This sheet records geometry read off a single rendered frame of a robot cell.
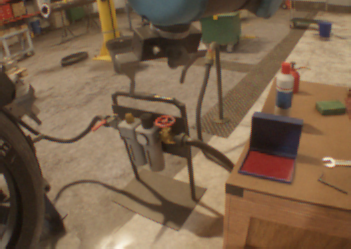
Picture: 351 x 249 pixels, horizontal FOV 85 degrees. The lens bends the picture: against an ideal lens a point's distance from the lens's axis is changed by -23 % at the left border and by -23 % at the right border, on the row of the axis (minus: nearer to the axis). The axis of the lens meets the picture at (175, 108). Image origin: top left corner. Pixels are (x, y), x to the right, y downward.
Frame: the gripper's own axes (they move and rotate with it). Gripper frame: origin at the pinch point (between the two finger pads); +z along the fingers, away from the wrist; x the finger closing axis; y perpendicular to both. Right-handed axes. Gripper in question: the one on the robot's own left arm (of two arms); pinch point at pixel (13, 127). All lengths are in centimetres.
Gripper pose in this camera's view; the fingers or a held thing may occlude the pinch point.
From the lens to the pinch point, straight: 56.1
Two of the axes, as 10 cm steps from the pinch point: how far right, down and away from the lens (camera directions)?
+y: -3.1, -7.4, 6.0
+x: -9.4, 3.2, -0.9
